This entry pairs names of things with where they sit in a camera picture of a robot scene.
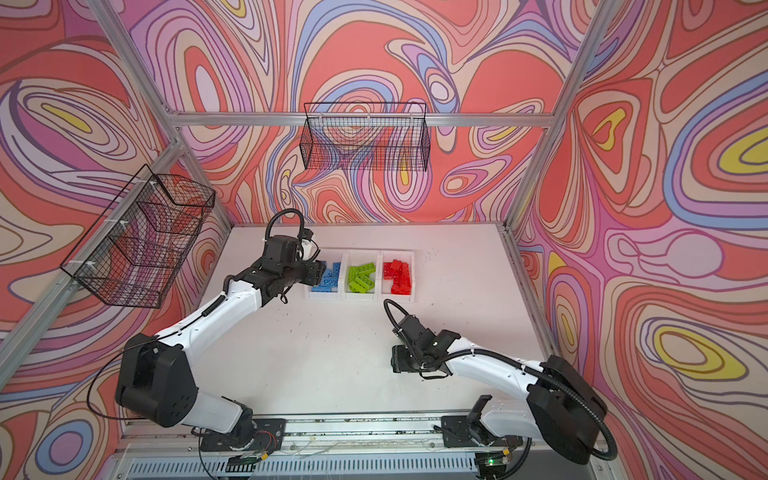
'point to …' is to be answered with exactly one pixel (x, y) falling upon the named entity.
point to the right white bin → (404, 256)
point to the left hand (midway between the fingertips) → (322, 262)
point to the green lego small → (353, 275)
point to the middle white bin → (356, 258)
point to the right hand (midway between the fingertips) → (404, 370)
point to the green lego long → (366, 281)
